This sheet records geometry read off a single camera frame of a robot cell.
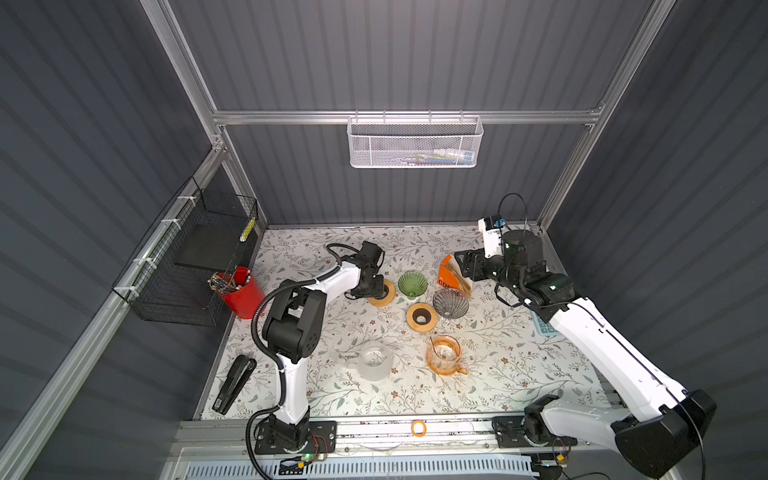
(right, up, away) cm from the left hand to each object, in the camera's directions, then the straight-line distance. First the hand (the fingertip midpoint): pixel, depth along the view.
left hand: (375, 291), depth 99 cm
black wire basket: (-45, +17, -22) cm, 53 cm away
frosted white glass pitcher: (0, -19, -12) cm, 23 cm away
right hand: (+25, +12, -24) cm, 37 cm away
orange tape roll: (+14, -32, -25) cm, 43 cm away
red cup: (-38, +1, -14) cm, 40 cm away
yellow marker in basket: (-35, +19, -16) cm, 43 cm away
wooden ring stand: (+15, -8, -5) cm, 18 cm away
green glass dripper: (+12, +3, -2) cm, 13 cm away
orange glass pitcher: (+21, -17, -12) cm, 29 cm away
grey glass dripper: (+24, -3, -5) cm, 25 cm away
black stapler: (-37, -22, -19) cm, 47 cm away
